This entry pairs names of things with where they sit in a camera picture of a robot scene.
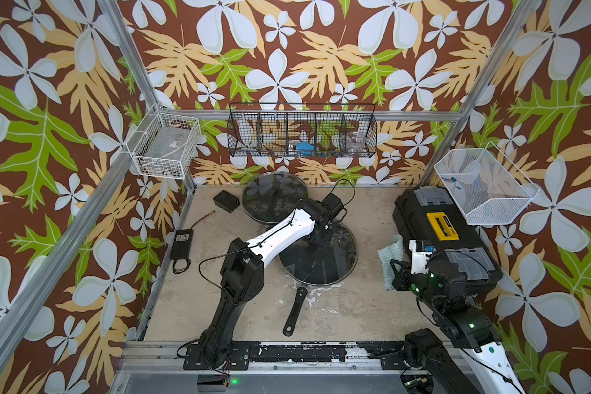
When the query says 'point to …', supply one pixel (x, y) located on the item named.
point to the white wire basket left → (165, 144)
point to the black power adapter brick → (181, 245)
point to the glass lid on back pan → (271, 196)
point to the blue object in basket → (304, 148)
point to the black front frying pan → (296, 304)
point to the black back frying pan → (272, 196)
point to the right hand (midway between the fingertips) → (389, 260)
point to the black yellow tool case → (430, 213)
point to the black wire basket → (297, 130)
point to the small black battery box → (226, 201)
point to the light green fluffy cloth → (394, 252)
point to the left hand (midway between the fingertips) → (321, 238)
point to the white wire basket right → (487, 188)
